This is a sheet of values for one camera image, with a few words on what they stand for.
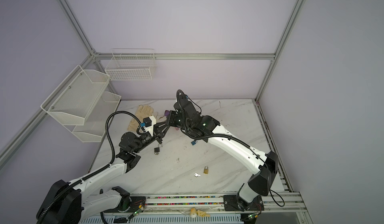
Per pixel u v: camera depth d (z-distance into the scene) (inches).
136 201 28.9
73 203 15.6
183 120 19.9
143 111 45.0
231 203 29.0
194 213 27.2
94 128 35.6
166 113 43.4
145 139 25.5
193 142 37.6
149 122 23.7
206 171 33.1
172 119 23.6
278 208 28.9
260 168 16.0
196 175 32.6
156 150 36.2
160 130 26.6
